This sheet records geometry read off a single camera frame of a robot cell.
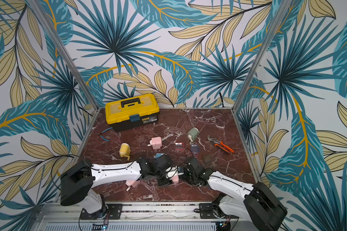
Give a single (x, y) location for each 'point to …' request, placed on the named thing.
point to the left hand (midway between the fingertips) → (169, 178)
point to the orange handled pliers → (218, 143)
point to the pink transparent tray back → (179, 146)
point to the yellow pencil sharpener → (125, 150)
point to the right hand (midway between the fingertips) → (178, 176)
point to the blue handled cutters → (105, 130)
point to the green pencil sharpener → (193, 134)
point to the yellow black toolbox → (134, 111)
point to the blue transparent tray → (194, 148)
